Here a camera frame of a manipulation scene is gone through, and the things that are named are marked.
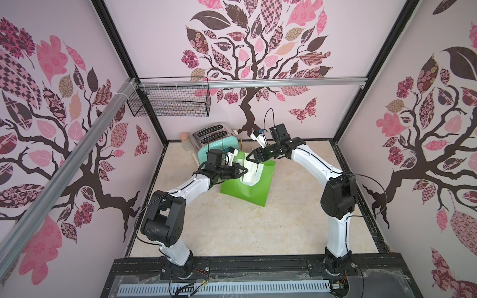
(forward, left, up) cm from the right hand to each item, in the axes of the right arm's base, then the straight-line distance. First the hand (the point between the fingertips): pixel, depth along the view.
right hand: (251, 154), depth 87 cm
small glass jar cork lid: (+23, +39, -9) cm, 46 cm away
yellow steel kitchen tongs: (+26, +5, -18) cm, 32 cm away
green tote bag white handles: (-15, -3, -11) cm, 19 cm away
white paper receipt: (-8, -1, -4) cm, 9 cm away
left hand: (-8, +2, -5) cm, 9 cm away
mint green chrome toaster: (+15, +18, -2) cm, 23 cm away
